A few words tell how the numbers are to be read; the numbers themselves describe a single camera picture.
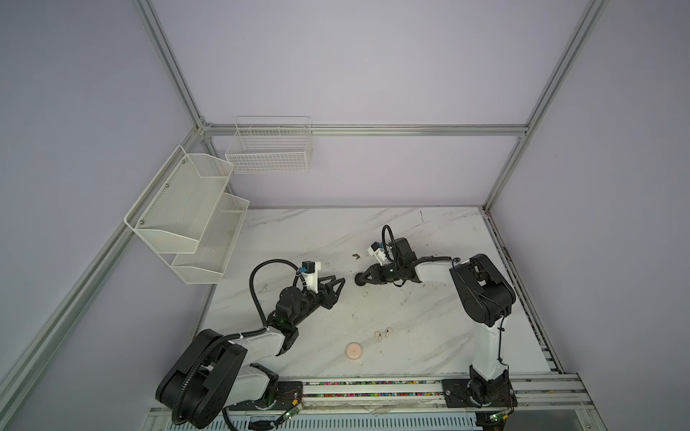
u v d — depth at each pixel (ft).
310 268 2.43
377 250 3.03
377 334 2.75
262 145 3.14
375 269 2.91
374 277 2.96
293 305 2.13
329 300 2.44
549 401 2.43
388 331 2.77
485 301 1.85
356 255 3.42
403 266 2.65
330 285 2.46
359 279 3.08
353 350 2.62
